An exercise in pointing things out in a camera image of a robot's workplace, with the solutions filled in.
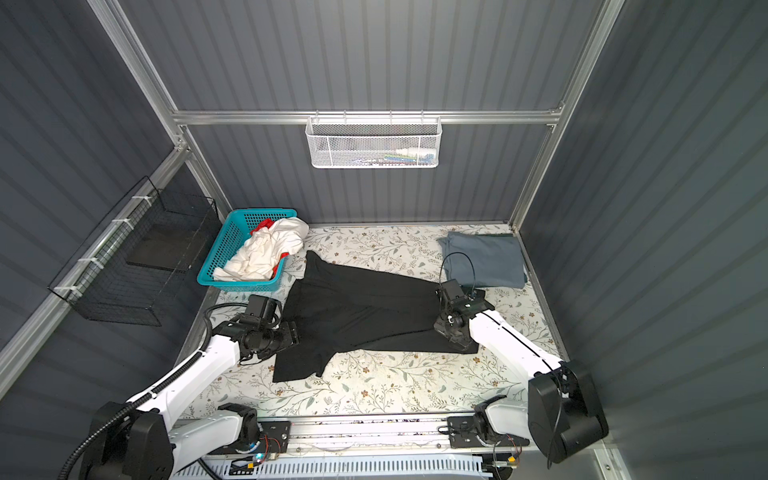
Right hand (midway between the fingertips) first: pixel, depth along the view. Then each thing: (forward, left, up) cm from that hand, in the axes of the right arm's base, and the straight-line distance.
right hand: (449, 329), depth 87 cm
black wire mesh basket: (+5, +80, +25) cm, 84 cm away
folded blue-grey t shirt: (+29, -20, -2) cm, 35 cm away
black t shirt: (+7, +35, -3) cm, 36 cm away
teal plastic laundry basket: (+42, +76, +3) cm, 86 cm away
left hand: (-3, +46, 0) cm, 46 cm away
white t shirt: (+28, +65, +1) cm, 70 cm away
